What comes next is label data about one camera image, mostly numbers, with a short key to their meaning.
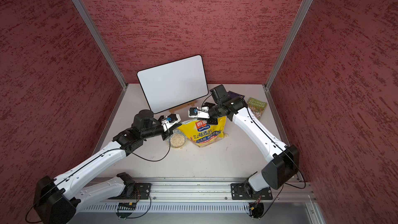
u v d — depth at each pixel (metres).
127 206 0.73
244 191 0.65
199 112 0.62
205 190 0.76
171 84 0.88
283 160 0.40
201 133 0.79
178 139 0.88
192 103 1.04
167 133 0.65
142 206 0.71
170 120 0.61
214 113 0.64
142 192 0.74
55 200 0.37
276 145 0.43
